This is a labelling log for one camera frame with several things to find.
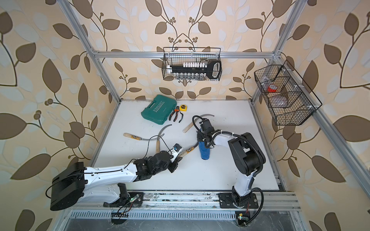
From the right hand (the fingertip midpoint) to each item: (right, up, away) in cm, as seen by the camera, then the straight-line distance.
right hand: (200, 135), depth 99 cm
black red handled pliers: (-18, +18, +14) cm, 29 cm away
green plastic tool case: (-30, +19, +10) cm, 37 cm away
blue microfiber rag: (+2, -9, -10) cm, 13 cm away
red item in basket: (+39, +30, -18) cm, 52 cm away
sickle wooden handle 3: (-8, +6, +4) cm, 11 cm away
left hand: (-14, -8, -19) cm, 24 cm away
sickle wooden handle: (-47, 0, 0) cm, 47 cm away
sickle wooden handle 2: (-29, -7, -5) cm, 30 cm away
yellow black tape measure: (-13, +20, +16) cm, 29 cm away
